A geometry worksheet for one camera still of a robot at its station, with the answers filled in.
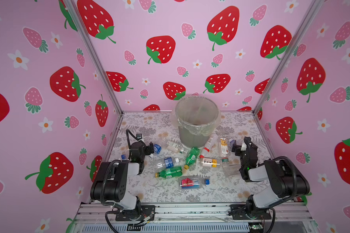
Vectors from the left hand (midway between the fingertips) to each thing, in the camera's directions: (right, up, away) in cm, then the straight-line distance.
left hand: (144, 142), depth 95 cm
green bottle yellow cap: (+18, -16, -11) cm, 27 cm away
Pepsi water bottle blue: (-12, -9, -4) cm, 15 cm away
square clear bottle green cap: (+52, -14, -6) cm, 55 cm away
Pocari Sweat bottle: (+9, -4, -1) cm, 10 cm away
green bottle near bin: (+32, -8, -6) cm, 33 cm away
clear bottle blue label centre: (+17, -11, -9) cm, 22 cm away
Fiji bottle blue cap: (+31, -20, -16) cm, 40 cm away
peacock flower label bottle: (+53, -3, -2) cm, 53 cm away
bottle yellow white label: (+42, -11, -7) cm, 44 cm away
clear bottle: (+60, -1, +3) cm, 60 cm away
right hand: (+65, +1, -4) cm, 65 cm away
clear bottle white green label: (+20, -3, -1) cm, 20 cm away
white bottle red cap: (+44, -2, +1) cm, 44 cm away
